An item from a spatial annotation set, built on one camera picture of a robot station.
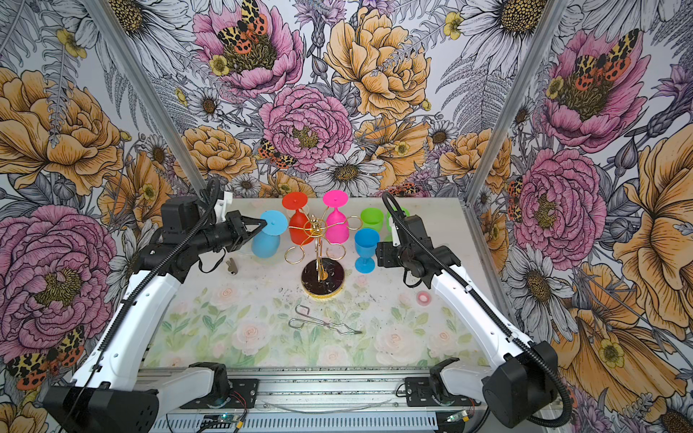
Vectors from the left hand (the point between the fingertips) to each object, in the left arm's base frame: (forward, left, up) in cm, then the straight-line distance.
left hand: (266, 231), depth 70 cm
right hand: (-1, -32, -12) cm, 35 cm away
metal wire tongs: (-11, -5, -32) cm, 34 cm away
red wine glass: (+3, -8, -2) cm, 9 cm away
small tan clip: (+8, +21, -30) cm, 38 cm away
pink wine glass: (+4, -18, -3) cm, 19 cm away
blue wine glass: (+3, +3, -9) cm, 10 cm away
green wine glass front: (+20, -29, -18) cm, 40 cm away
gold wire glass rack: (+4, -12, -30) cm, 33 cm away
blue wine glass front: (+10, -27, -18) cm, 34 cm away
